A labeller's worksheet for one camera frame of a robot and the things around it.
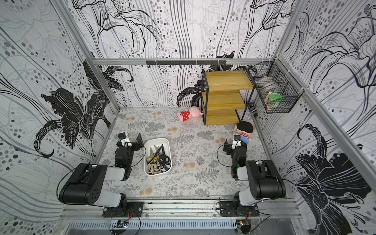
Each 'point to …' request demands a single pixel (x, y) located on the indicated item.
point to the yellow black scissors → (152, 159)
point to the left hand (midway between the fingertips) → (135, 136)
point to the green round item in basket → (275, 100)
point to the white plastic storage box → (151, 143)
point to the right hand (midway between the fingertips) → (236, 138)
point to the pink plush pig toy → (194, 111)
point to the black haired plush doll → (245, 129)
